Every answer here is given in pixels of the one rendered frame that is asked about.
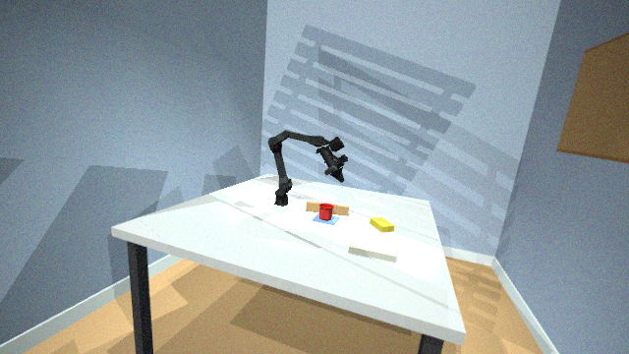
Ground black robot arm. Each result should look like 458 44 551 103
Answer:
268 130 348 207

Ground yellow rectangular block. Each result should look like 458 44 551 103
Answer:
370 217 395 232

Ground wooden plank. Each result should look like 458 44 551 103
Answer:
306 202 349 216

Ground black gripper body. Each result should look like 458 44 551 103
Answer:
324 154 345 176

